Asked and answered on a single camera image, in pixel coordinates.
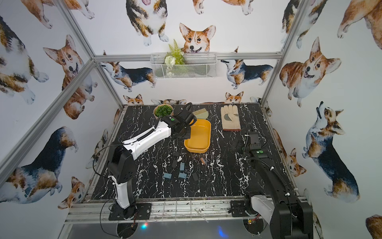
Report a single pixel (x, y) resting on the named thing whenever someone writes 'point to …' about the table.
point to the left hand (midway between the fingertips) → (189, 133)
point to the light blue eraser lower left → (167, 176)
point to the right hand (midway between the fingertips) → (239, 143)
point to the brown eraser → (202, 161)
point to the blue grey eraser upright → (182, 166)
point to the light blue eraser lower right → (182, 175)
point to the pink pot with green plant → (162, 109)
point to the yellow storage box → (200, 136)
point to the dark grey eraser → (174, 163)
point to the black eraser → (195, 177)
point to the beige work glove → (230, 118)
